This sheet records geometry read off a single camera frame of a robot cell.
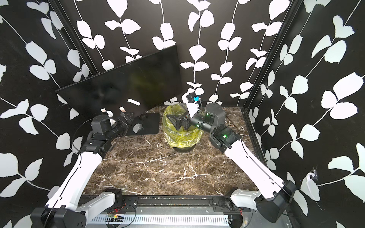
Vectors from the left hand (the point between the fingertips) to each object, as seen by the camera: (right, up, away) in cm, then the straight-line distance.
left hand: (133, 116), depth 75 cm
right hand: (+23, +2, -13) cm, 27 cm away
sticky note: (-3, +8, +9) cm, 12 cm away
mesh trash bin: (+28, -22, +17) cm, 40 cm away
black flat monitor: (-13, +25, +36) cm, 46 cm away
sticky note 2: (-17, +3, +1) cm, 17 cm away
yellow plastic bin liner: (+27, -12, 0) cm, 29 cm away
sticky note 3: (-10, +4, +8) cm, 13 cm away
